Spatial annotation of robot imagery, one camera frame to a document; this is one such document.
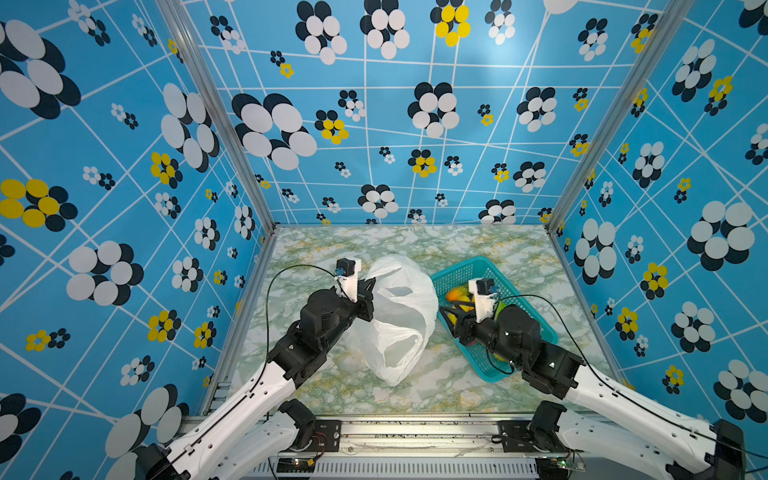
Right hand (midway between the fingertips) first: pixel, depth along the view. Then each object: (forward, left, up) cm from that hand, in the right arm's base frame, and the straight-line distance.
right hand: (451, 305), depth 71 cm
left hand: (+4, +18, +6) cm, 19 cm away
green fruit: (-6, -8, +10) cm, 14 cm away
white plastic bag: (+4, +11, -8) cm, 14 cm away
